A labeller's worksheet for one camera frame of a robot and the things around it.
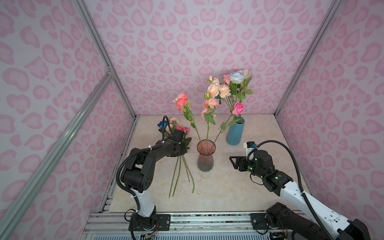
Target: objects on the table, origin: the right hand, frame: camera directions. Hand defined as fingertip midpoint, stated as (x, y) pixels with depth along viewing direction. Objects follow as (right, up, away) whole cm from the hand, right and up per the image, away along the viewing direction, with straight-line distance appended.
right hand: (234, 157), depth 79 cm
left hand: (-28, +2, +19) cm, 34 cm away
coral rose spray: (-14, +22, -8) cm, 28 cm away
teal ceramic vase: (+4, +12, +16) cm, 21 cm away
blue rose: (-47, +18, +32) cm, 60 cm away
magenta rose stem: (+1, +21, +8) cm, 23 cm away
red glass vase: (-15, +5, 0) cm, 16 cm away
